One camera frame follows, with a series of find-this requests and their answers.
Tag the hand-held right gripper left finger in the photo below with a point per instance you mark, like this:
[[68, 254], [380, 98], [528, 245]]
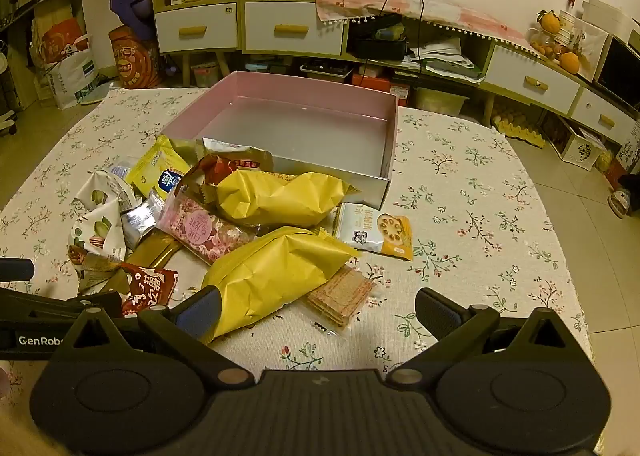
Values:
[[205, 308]]

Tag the black appliance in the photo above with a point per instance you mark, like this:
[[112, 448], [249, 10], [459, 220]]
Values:
[[617, 61]]

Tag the floral tablecloth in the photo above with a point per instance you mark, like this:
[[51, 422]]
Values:
[[475, 236]]

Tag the black bag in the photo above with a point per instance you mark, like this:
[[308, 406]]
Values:
[[375, 44]]

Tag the white orange lotus snack packet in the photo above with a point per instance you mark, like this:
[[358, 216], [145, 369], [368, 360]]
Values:
[[375, 233]]

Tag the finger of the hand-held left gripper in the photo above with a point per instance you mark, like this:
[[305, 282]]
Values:
[[40, 306], [15, 269]]

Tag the red packet white characters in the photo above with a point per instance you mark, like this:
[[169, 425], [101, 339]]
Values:
[[150, 291]]

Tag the purple plush toy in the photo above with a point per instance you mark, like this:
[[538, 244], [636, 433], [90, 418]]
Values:
[[135, 1]]

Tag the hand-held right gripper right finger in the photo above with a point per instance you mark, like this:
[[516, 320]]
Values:
[[442, 311]]

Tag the folded clothes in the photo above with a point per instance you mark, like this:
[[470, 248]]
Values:
[[445, 59]]

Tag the yellow packet blue label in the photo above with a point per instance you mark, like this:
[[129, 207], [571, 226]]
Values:
[[160, 171]]

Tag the yellow egg tray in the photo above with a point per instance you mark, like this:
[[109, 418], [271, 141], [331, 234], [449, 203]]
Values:
[[517, 125]]

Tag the silver foil packet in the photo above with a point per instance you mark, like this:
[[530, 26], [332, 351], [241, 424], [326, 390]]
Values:
[[137, 223]]

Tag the dark red snack packet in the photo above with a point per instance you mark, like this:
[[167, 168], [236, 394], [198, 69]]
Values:
[[200, 176]]

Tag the white cardboard box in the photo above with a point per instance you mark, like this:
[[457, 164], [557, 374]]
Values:
[[582, 149]]

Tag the clear white rice cake packet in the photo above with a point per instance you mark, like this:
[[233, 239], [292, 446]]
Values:
[[117, 172]]

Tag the olive foil packet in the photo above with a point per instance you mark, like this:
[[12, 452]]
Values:
[[97, 278]]

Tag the red printed bag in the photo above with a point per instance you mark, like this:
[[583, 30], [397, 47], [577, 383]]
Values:
[[57, 39]]

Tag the pink cardboard box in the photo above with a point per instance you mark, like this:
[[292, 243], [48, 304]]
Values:
[[300, 136]]

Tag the pale red label packet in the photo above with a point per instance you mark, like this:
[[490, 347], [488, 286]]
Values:
[[235, 154]]

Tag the orange printed bag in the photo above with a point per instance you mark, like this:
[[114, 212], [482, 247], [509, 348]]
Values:
[[132, 59]]

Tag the orange fruit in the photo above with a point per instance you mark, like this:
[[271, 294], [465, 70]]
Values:
[[569, 63], [550, 22]]

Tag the large yellow snack packet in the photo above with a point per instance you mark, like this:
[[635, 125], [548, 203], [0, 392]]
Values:
[[280, 201], [270, 281]]

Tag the long gold foil packet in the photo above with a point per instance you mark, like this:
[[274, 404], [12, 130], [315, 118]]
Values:
[[155, 250]]

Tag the clear storage bin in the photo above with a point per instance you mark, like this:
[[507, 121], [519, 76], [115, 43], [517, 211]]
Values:
[[440, 100]]

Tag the white pistachio packet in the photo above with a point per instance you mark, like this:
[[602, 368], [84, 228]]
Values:
[[100, 196], [100, 233]]

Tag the pink floral snack packet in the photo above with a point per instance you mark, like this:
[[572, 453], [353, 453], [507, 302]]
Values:
[[205, 231]]

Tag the clear cracker packet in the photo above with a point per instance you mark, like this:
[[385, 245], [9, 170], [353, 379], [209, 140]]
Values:
[[335, 298]]

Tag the orange shoebox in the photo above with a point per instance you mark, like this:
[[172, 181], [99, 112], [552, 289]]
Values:
[[372, 82]]

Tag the white shopping bag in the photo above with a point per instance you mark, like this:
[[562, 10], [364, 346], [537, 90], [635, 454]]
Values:
[[75, 79]]

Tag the pink cabinet cloth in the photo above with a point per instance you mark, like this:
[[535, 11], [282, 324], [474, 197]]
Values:
[[415, 6]]

